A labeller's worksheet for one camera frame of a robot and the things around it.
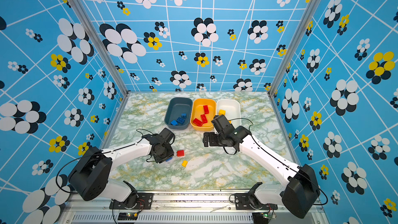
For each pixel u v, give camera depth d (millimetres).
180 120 1018
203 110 1083
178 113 1060
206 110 1079
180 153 886
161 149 704
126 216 720
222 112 1056
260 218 680
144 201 727
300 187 386
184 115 1029
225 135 585
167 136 722
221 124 599
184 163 849
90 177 432
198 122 1010
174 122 990
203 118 1023
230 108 1083
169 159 865
